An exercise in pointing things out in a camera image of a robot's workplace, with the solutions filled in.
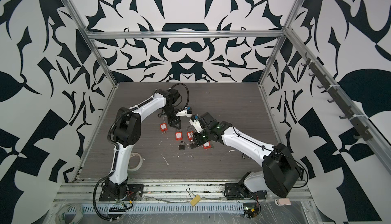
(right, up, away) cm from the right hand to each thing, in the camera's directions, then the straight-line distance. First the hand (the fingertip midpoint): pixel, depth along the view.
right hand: (194, 138), depth 81 cm
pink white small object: (+40, -25, -12) cm, 49 cm away
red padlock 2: (-9, -1, +10) cm, 14 cm away
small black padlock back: (-7, -6, +8) cm, 12 cm away
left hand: (-9, +7, +12) cm, 17 cm away
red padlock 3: (-3, 0, +12) cm, 12 cm away
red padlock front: (+7, -5, +5) cm, 10 cm away
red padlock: (-19, +4, +15) cm, 24 cm away
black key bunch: (+27, -10, +2) cm, 28 cm away
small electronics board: (+26, -30, -11) cm, 41 cm away
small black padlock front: (-1, -6, +7) cm, 10 cm away
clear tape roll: (-57, -30, -15) cm, 66 cm away
